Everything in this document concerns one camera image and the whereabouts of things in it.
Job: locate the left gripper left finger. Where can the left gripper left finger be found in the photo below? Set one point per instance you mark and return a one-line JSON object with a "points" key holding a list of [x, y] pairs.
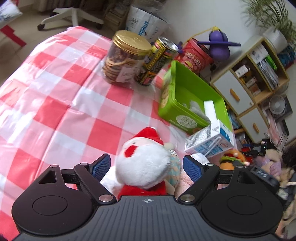
{"points": [[90, 175]]}

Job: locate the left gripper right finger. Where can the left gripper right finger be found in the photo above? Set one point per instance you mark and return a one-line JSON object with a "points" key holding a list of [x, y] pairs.
{"points": [[203, 177]]}

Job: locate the teal patterned plush toy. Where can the teal patterned plush toy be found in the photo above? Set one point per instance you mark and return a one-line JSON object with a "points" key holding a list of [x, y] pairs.
{"points": [[173, 176]]}

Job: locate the blue white milk carton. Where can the blue white milk carton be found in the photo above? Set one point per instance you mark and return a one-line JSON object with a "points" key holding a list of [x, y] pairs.
{"points": [[210, 141]]}

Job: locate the santa claus plush toy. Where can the santa claus plush toy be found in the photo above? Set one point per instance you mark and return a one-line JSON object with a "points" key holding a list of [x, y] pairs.
{"points": [[141, 166]]}

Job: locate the white desk fan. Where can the white desk fan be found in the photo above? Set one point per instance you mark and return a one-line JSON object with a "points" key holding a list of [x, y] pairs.
{"points": [[277, 105]]}

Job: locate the green plastic bin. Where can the green plastic bin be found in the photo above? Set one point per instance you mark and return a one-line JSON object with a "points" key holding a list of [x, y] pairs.
{"points": [[182, 100]]}

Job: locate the red white checkered tablecloth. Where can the red white checkered tablecloth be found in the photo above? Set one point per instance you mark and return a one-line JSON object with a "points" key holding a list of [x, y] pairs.
{"points": [[56, 108]]}

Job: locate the wooden shelf cabinet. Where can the wooden shelf cabinet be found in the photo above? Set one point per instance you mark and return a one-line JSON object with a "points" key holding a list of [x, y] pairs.
{"points": [[248, 78]]}

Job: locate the cookie jar gold lid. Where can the cookie jar gold lid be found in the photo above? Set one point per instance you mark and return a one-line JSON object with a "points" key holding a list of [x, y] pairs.
{"points": [[125, 56]]}

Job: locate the red chips bucket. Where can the red chips bucket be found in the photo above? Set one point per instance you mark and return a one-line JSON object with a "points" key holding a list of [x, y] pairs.
{"points": [[194, 56]]}

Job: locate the purple hopper ball toy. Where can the purple hopper ball toy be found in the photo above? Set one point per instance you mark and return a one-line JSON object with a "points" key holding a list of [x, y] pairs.
{"points": [[219, 45]]}

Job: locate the black yellow drink can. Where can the black yellow drink can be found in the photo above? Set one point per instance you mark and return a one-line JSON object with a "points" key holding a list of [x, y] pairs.
{"points": [[163, 51]]}

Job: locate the white paper shopping bag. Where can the white paper shopping bag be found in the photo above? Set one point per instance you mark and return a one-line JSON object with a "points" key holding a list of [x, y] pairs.
{"points": [[150, 26]]}

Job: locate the potted green plant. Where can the potted green plant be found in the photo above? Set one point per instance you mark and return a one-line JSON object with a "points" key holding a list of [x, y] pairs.
{"points": [[267, 14]]}

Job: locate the white office chair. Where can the white office chair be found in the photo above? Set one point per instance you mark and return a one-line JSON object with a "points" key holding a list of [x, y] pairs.
{"points": [[74, 13]]}

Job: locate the red plastic chair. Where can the red plastic chair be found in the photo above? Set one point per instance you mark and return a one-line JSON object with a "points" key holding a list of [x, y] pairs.
{"points": [[9, 32]]}

